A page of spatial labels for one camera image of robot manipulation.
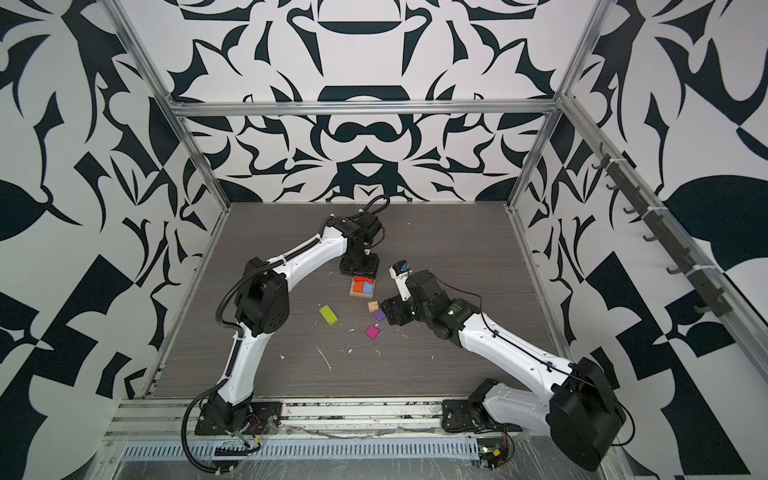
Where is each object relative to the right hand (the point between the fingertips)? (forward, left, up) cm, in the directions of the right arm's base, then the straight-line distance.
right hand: (392, 299), depth 81 cm
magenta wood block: (-3, +6, -14) cm, 15 cm away
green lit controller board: (-33, -23, -15) cm, 43 cm away
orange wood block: (+10, +10, -10) cm, 17 cm away
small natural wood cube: (+4, +6, -12) cm, 14 cm away
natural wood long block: (+7, +9, -11) cm, 17 cm away
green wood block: (+1, +19, -12) cm, 23 cm away
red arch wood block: (+11, +9, -8) cm, 16 cm away
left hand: (+13, +6, -5) cm, 15 cm away
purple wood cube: (+1, +4, -12) cm, 13 cm away
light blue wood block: (+9, +7, -9) cm, 15 cm away
